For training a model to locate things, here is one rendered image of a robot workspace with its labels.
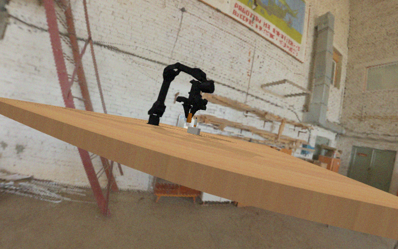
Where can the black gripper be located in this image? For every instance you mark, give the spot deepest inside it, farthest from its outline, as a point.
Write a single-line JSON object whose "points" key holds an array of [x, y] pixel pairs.
{"points": [[188, 102]]}

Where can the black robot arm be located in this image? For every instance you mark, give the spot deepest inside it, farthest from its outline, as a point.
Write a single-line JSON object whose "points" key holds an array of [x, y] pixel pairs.
{"points": [[169, 75]]}

